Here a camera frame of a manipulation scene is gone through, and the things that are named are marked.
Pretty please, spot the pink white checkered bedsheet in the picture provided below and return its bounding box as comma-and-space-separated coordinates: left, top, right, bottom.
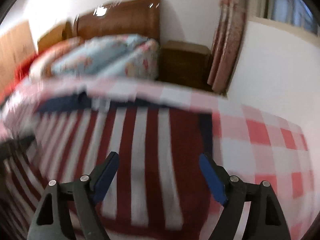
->
1, 77, 315, 239

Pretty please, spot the dark wooden nightstand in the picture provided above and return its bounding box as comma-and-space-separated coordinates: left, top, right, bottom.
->
158, 41, 212, 91

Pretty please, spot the red white navy striped sweater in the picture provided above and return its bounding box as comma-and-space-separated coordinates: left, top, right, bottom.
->
4, 93, 213, 239

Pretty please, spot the pink floral pillow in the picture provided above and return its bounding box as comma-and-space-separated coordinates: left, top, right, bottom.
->
29, 37, 84, 82

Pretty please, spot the window with metal bars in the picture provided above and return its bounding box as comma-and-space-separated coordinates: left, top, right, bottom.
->
265, 0, 319, 36

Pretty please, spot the light blue floral quilt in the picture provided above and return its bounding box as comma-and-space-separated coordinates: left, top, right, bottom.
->
50, 34, 159, 80

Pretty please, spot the red blanket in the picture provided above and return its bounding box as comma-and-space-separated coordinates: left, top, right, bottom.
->
1, 53, 39, 103

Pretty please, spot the light wooden wardrobe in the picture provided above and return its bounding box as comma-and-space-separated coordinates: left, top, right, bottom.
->
1, 21, 36, 93

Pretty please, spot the red floral curtain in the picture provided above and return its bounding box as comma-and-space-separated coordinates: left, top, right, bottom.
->
207, 0, 247, 94

